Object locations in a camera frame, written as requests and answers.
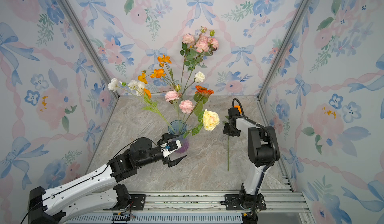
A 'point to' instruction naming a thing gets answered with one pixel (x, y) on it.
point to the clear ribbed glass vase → (176, 107)
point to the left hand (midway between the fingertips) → (181, 143)
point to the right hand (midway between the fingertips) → (229, 131)
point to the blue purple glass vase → (179, 127)
